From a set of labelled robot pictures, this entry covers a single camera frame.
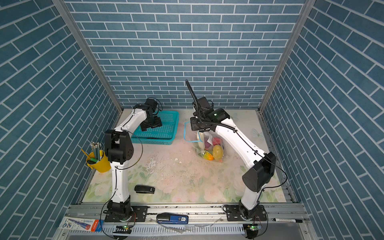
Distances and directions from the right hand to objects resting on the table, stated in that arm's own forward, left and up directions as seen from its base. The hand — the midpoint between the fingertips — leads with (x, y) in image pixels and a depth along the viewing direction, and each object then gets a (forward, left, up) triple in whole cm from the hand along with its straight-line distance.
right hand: (193, 121), depth 79 cm
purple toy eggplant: (-7, -8, -12) cm, 16 cm away
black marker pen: (-37, -49, -27) cm, 67 cm away
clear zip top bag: (+3, +3, -18) cm, 19 cm away
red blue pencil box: (-47, +46, -24) cm, 70 cm away
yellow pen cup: (-21, +50, -15) cm, 56 cm away
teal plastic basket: (+8, +24, -25) cm, 36 cm away
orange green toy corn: (-9, -9, -21) cm, 24 cm away
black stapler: (-30, +25, -23) cm, 45 cm away
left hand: (+9, +29, -18) cm, 35 cm away
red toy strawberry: (0, -13, -17) cm, 21 cm away
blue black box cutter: (-42, +9, -20) cm, 48 cm away
